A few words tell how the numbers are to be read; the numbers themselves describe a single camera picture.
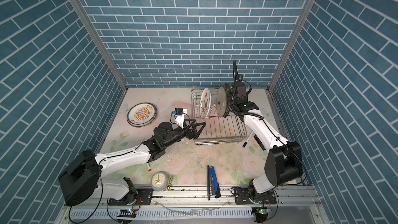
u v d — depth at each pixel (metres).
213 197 0.74
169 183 0.79
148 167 0.82
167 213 0.77
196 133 0.68
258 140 0.91
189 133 0.67
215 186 0.75
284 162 0.43
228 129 0.96
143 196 0.74
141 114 1.02
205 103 1.01
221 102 1.02
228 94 0.77
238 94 0.63
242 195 0.74
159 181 0.75
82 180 0.41
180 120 0.68
